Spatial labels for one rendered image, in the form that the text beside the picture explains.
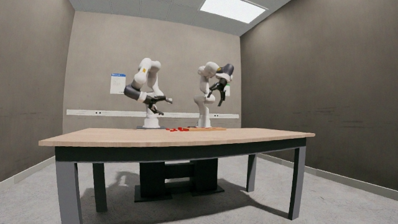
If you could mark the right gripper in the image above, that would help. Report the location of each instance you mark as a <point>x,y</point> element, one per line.
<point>161,98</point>

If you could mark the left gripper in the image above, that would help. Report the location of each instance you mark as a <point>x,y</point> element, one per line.
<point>222,82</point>

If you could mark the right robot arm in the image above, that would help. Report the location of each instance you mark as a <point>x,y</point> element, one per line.
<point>132,90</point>

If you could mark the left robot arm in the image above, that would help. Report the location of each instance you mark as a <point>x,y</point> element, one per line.
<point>210,70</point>

